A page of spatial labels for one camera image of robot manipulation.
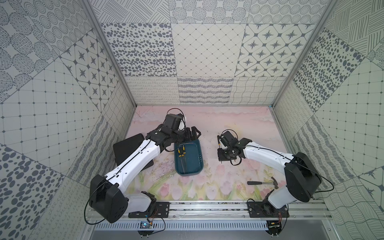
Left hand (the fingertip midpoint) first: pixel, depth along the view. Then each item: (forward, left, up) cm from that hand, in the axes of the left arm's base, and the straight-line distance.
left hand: (195, 132), depth 77 cm
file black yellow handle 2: (-1, +7, -22) cm, 23 cm away
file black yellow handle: (-2, +10, -23) cm, 25 cm away
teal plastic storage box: (-4, +4, -22) cm, 23 cm away
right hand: (-5, -16, -19) cm, 25 cm away
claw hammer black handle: (-17, -36, -24) cm, 47 cm away
